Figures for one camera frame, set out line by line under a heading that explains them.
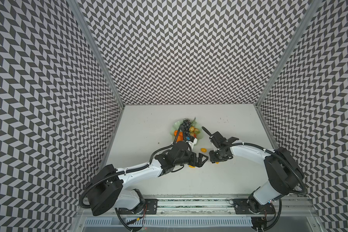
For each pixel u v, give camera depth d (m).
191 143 0.72
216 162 0.81
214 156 0.80
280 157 0.47
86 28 0.79
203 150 0.93
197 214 0.71
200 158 0.68
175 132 0.96
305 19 0.72
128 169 0.48
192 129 0.95
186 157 0.65
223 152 0.66
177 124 1.01
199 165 0.67
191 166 0.69
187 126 0.96
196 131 0.95
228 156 0.74
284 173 0.45
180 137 0.97
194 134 0.96
